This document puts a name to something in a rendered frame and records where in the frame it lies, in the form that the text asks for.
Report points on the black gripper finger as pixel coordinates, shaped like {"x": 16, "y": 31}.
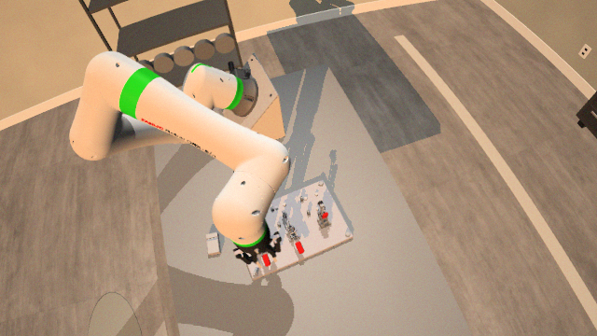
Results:
{"x": 277, "y": 247}
{"x": 244, "y": 257}

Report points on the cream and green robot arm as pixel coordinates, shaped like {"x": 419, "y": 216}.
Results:
{"x": 114, "y": 82}

